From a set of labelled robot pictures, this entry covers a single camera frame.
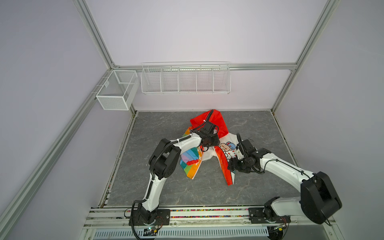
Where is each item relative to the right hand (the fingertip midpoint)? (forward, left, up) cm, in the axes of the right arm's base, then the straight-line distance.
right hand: (233, 169), depth 86 cm
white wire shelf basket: (+53, +27, +27) cm, 65 cm away
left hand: (+16, +7, +2) cm, 18 cm away
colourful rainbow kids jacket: (+6, +25, -1) cm, 25 cm away
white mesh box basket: (+46, +76, +21) cm, 91 cm away
